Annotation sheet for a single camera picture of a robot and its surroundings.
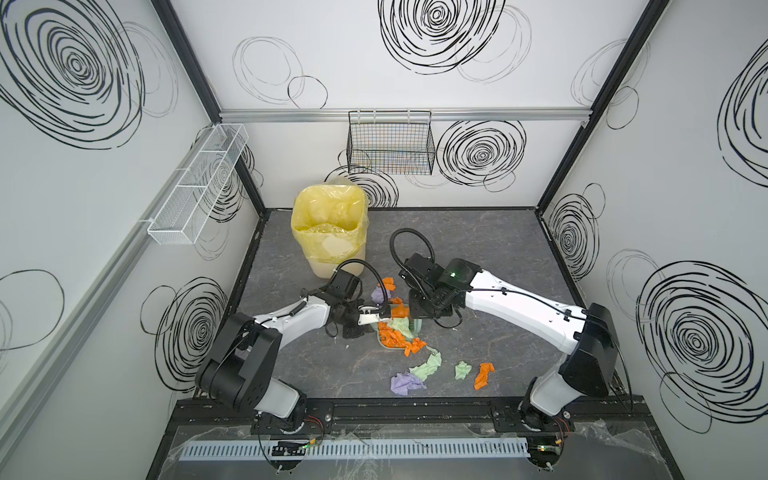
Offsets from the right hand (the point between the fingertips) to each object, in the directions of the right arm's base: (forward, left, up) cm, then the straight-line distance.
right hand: (411, 314), depth 76 cm
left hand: (+4, +11, -12) cm, 17 cm away
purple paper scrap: (+13, +10, -14) cm, 21 cm away
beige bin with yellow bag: (+19, +22, +13) cm, 32 cm away
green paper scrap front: (-9, -14, -14) cm, 22 cm away
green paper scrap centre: (+2, +2, -9) cm, 10 cm away
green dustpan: (+1, -2, -8) cm, 8 cm away
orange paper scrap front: (-11, -20, -15) cm, 27 cm away
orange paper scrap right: (-2, +4, -12) cm, 12 cm away
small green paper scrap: (-10, -4, -14) cm, 17 cm away
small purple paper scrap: (-13, +2, -14) cm, 19 cm away
